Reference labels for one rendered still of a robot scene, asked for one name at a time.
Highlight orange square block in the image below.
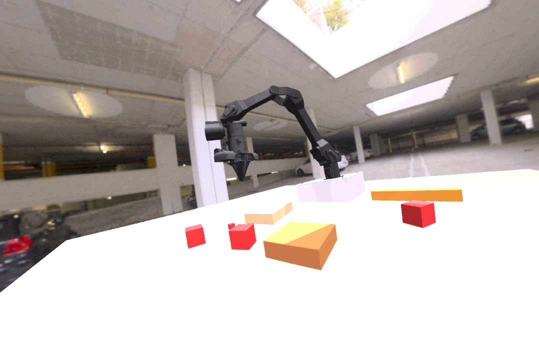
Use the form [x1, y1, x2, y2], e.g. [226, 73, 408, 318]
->
[263, 221, 338, 270]

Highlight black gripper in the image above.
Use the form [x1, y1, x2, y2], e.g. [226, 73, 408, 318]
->
[214, 136, 259, 181]

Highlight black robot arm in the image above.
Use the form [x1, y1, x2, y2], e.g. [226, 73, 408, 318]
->
[204, 85, 344, 181]

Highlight orange flat board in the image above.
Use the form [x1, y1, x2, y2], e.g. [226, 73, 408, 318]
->
[370, 187, 463, 202]

